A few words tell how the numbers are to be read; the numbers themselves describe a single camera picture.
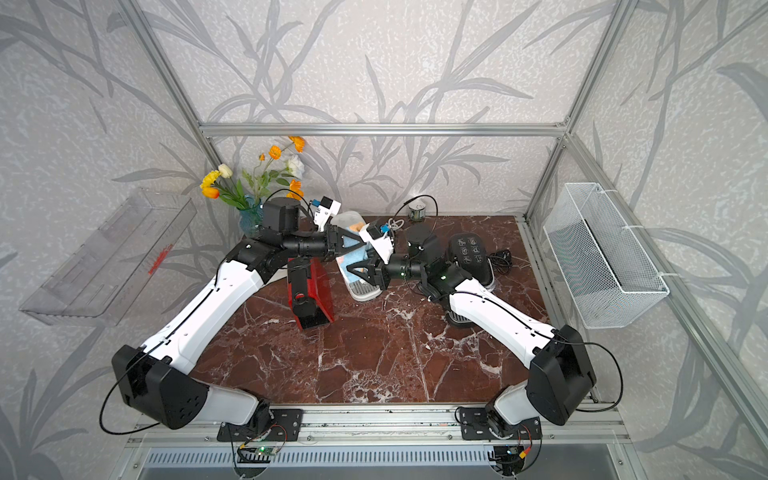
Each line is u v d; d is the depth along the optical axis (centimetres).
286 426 72
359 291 96
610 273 60
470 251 81
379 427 76
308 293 78
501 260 104
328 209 68
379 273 62
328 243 62
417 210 116
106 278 67
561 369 41
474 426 73
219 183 93
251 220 105
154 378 39
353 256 67
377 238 61
